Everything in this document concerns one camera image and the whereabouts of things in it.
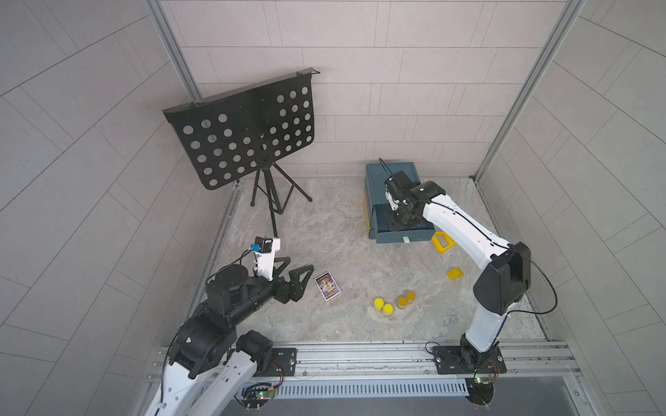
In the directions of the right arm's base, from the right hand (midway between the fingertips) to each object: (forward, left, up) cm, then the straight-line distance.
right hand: (391, 223), depth 85 cm
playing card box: (-15, +23, -12) cm, 30 cm away
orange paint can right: (-20, -4, -13) cm, 24 cm away
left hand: (-19, +26, +12) cm, 34 cm away
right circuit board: (-44, -18, -17) cm, 51 cm away
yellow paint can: (-22, +6, -12) cm, 26 cm away
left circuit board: (-43, +40, -11) cm, 60 cm away
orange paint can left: (-22, -1, -13) cm, 25 cm away
